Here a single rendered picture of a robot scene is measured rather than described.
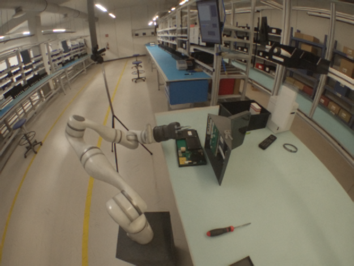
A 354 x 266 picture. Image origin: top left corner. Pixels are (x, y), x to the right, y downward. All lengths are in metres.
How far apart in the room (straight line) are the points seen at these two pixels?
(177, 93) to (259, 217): 1.88
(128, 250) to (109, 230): 1.03
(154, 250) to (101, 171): 0.40
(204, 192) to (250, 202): 0.20
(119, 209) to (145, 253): 0.33
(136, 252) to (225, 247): 0.37
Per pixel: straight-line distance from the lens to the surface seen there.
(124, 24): 11.69
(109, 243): 1.72
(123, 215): 0.43
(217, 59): 2.15
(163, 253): 0.71
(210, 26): 1.80
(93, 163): 0.52
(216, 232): 0.55
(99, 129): 0.72
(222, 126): 0.62
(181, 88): 2.16
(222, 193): 0.65
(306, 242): 0.73
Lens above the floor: 1.54
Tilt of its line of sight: 37 degrees down
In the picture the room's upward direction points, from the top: 1 degrees counter-clockwise
